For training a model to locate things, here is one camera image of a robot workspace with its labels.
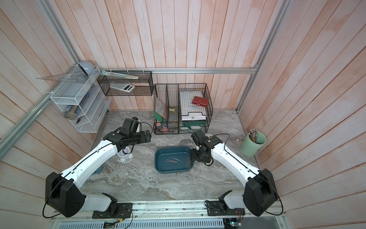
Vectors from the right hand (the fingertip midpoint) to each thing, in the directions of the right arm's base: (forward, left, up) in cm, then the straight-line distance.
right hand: (195, 157), depth 83 cm
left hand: (+8, +31, +7) cm, 33 cm away
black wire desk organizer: (+40, +21, -7) cm, 46 cm away
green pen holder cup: (+8, -34, +3) cm, 35 cm away
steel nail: (+2, +16, -9) cm, 18 cm away
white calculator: (+43, +48, +18) cm, 67 cm away
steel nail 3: (+1, +4, -9) cm, 10 cm away
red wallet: (+36, -3, +13) cm, 38 cm away
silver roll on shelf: (+13, +69, +22) cm, 74 cm away
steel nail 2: (+3, +12, -9) cm, 16 cm away
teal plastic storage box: (+3, +14, -10) cm, 17 cm away
